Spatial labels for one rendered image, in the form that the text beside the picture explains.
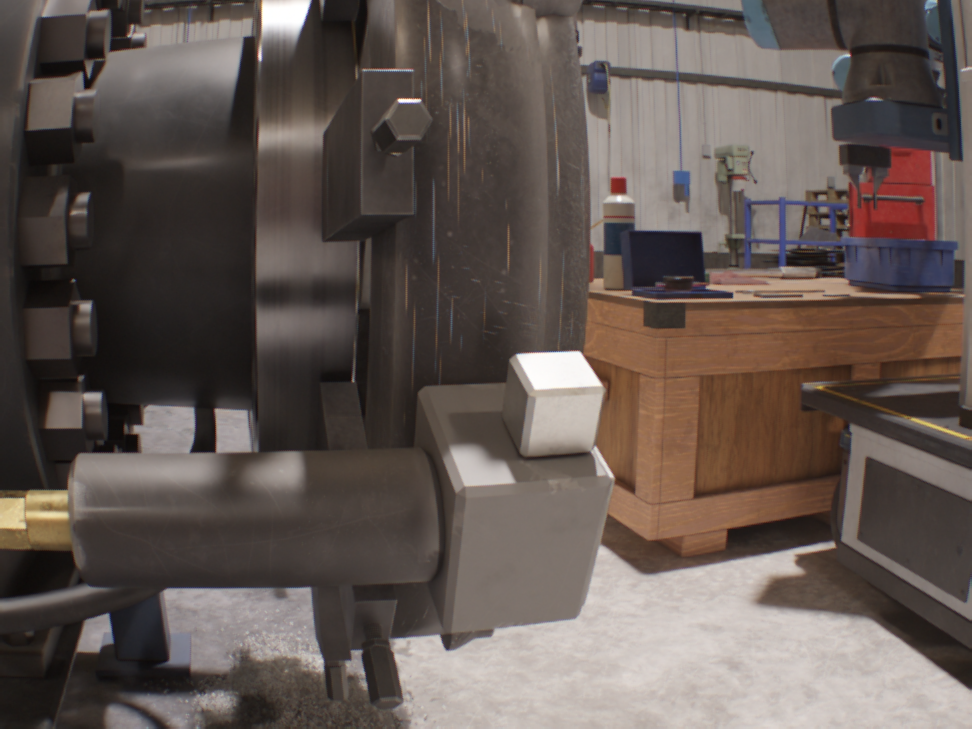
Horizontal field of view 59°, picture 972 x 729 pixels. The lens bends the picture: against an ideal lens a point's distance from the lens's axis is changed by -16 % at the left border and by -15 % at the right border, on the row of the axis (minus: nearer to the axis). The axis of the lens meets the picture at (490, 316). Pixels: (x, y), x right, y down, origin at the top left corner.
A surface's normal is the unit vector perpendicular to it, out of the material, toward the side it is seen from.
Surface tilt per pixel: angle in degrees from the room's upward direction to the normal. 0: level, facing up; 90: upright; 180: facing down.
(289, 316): 108
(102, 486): 45
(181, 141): 69
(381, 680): 41
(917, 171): 90
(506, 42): 75
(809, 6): 101
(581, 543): 113
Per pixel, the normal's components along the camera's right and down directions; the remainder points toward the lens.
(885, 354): 0.27, 0.08
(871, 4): -0.56, 0.11
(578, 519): 0.25, 0.46
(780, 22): -0.47, 0.54
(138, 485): 0.19, -0.65
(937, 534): -0.99, 0.01
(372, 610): 0.21, 0.71
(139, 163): 0.20, -0.19
